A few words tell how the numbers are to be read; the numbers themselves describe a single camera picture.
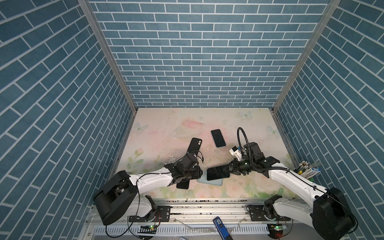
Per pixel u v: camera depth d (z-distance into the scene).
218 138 1.04
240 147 0.78
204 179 0.85
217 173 0.94
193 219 0.74
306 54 0.88
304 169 0.72
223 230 0.69
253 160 0.65
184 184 0.83
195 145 0.99
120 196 0.42
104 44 0.83
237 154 0.77
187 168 0.67
